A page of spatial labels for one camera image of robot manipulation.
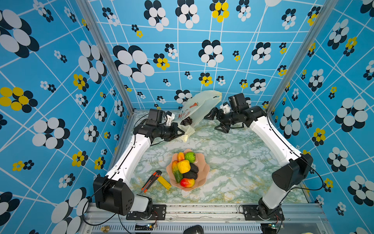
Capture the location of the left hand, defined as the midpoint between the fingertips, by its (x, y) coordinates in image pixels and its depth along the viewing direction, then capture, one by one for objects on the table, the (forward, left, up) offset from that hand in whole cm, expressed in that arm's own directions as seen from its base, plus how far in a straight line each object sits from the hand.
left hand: (185, 132), depth 76 cm
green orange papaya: (-15, +4, -20) cm, 25 cm away
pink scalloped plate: (-11, -11, -23) cm, 28 cm away
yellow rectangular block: (-18, +13, -25) cm, 33 cm away
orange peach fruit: (-5, +3, -18) cm, 19 cm away
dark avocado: (-11, -5, -21) cm, 24 cm away
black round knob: (-40, -5, -22) cm, 46 cm away
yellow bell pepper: (-13, +1, -15) cm, 19 cm away
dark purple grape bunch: (+27, 0, -23) cm, 35 cm away
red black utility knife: (-16, +20, -25) cm, 35 cm away
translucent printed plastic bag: (+17, -6, +1) cm, 18 cm away
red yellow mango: (-20, -1, -19) cm, 27 cm away
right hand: (+5, -13, +2) cm, 14 cm away
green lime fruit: (-5, -3, -16) cm, 17 cm away
